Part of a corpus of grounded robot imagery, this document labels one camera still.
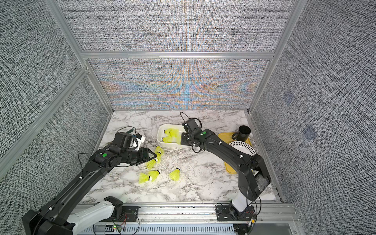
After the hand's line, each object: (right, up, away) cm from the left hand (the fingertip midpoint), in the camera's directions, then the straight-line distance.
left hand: (156, 156), depth 73 cm
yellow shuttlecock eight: (-5, -14, +11) cm, 19 cm away
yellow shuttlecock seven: (+9, -13, +12) cm, 20 cm away
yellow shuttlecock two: (+8, +5, +29) cm, 31 cm away
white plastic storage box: (-3, +9, +30) cm, 32 cm away
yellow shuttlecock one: (+5, +10, +32) cm, 34 cm away
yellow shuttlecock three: (-3, -1, +24) cm, 24 cm away
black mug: (+52, +9, +22) cm, 57 cm away
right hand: (+13, +9, +11) cm, 19 cm away
